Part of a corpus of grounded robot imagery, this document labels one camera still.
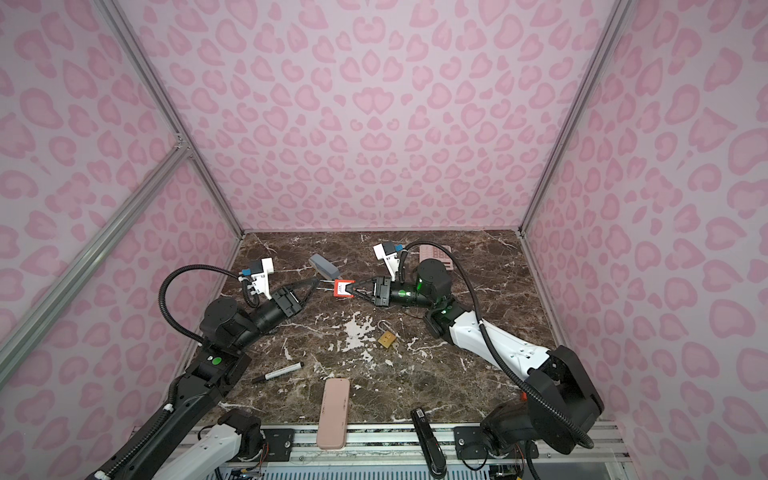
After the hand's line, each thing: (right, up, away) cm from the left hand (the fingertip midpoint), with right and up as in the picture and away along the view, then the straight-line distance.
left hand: (318, 279), depth 65 cm
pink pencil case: (+1, -35, +12) cm, 37 cm away
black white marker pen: (-16, -28, +19) cm, 37 cm away
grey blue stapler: (-8, +1, +38) cm, 39 cm away
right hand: (+7, -3, 0) cm, 8 cm away
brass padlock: (+15, -19, +26) cm, 35 cm away
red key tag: (+5, -2, 0) cm, 5 cm away
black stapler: (+26, -40, +4) cm, 48 cm away
